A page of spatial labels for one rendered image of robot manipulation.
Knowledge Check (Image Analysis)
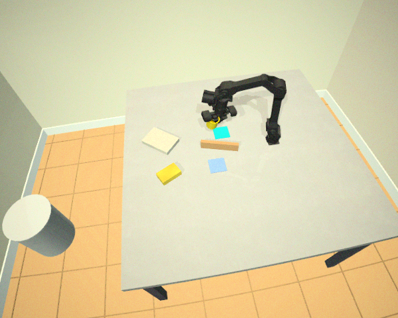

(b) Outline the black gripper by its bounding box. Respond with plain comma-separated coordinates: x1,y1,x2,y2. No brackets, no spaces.
201,105,237,123

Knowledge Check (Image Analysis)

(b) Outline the cream flat square block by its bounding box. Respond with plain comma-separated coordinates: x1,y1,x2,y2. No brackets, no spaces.
142,127,179,155

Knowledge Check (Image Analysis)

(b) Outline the yellow rectangular block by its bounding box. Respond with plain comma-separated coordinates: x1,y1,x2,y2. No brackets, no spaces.
156,163,182,186

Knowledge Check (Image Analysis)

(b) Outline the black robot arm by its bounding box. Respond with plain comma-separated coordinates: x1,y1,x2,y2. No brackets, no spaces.
202,74,287,145

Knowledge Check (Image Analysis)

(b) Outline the yellow cup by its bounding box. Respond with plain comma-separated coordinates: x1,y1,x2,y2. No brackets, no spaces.
206,117,220,129

